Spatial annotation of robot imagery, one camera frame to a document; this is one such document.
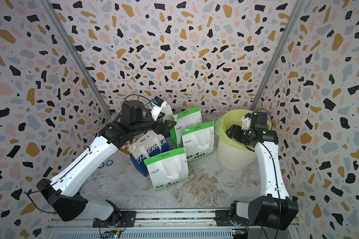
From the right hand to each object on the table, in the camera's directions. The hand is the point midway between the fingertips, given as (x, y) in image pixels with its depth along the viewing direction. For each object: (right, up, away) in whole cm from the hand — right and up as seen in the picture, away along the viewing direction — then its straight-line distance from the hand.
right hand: (231, 133), depth 77 cm
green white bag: (-24, +7, +11) cm, 28 cm away
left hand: (-30, +8, -9) cm, 33 cm away
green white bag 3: (-32, -17, -5) cm, 37 cm away
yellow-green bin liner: (+3, +8, +10) cm, 13 cm away
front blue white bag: (-43, -6, +2) cm, 43 cm away
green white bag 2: (-17, -4, +5) cm, 18 cm away
